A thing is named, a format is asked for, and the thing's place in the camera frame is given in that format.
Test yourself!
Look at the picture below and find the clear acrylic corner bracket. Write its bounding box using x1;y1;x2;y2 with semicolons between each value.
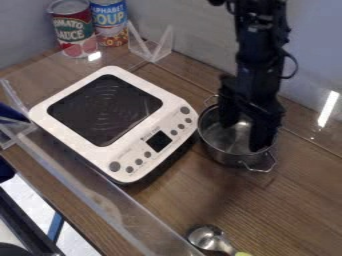
127;22;174;63

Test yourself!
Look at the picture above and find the clear acrylic front barrier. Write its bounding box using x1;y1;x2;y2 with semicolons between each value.
0;79;206;256

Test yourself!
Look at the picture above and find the alphabet soup can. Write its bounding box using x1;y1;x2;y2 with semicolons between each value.
89;0;128;47

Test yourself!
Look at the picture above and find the black and blue table frame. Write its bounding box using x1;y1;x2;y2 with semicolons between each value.
0;188;65;256

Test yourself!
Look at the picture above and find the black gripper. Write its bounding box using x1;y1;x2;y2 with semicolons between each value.
218;61;284;152

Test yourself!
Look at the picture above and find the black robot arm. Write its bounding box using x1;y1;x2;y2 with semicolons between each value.
207;0;295;152

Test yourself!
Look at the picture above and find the silver measuring spoon yellow handle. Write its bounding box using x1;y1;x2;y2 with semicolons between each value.
187;224;252;256

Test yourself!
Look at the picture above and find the white and black induction stove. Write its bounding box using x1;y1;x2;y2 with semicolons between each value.
28;66;198;184

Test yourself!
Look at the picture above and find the blue object at left edge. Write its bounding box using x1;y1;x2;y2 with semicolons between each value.
0;102;32;184

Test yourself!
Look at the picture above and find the silver pot with handles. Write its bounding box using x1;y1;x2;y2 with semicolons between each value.
198;95;278;173

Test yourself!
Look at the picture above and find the tomato sauce can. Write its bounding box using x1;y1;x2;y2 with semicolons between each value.
47;0;97;58

